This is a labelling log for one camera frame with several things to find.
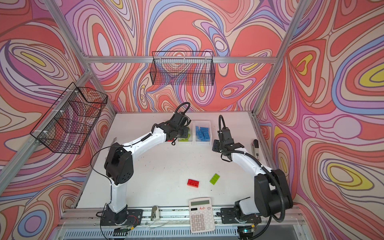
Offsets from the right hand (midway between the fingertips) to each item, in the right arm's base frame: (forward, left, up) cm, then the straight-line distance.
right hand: (219, 148), depth 90 cm
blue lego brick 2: (+14, +11, -3) cm, 19 cm away
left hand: (+10, +19, +6) cm, 22 cm away
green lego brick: (+11, +22, -5) cm, 25 cm away
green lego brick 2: (-16, +4, -8) cm, 18 cm away
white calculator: (-34, +13, -6) cm, 37 cm away
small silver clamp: (-33, +36, -6) cm, 49 cm away
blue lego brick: (+14, +9, -3) cm, 16 cm away
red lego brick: (-18, +17, -7) cm, 26 cm away
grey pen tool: (+12, +71, -5) cm, 72 cm away
